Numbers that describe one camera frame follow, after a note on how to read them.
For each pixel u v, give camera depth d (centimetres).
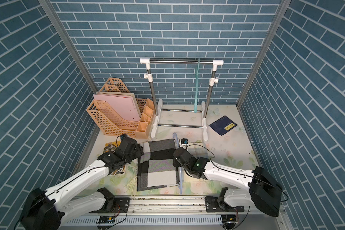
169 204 75
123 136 74
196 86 74
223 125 109
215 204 74
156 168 83
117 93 85
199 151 93
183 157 61
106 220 72
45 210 38
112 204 68
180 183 77
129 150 64
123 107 90
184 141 73
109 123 90
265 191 41
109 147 94
